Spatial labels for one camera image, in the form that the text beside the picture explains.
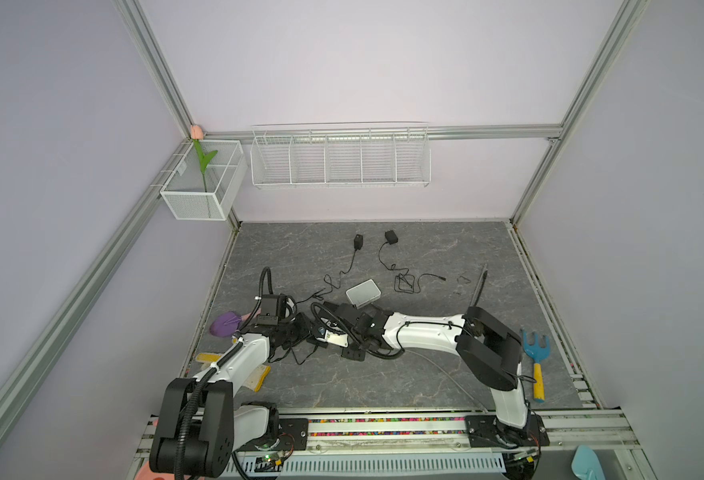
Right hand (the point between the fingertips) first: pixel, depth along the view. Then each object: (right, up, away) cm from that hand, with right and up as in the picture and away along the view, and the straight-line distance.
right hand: (345, 342), depth 88 cm
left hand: (-9, +4, 0) cm, 9 cm away
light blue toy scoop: (+58, -23, -18) cm, 65 cm away
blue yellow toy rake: (+56, -2, -3) cm, 56 cm away
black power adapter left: (+3, +31, +22) cm, 38 cm away
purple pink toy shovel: (-37, +5, +3) cm, 37 cm away
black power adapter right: (+16, +33, +27) cm, 45 cm away
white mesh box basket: (-42, +49, +1) cm, 64 cm away
